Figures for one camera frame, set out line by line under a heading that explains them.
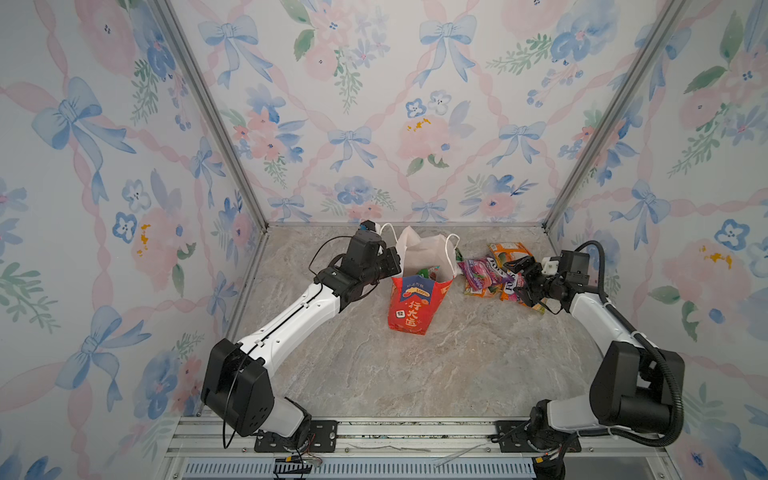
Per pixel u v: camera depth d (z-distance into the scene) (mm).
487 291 977
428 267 922
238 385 407
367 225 718
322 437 736
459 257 1088
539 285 760
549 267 815
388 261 699
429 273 892
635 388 433
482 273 997
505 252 1067
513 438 731
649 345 445
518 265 804
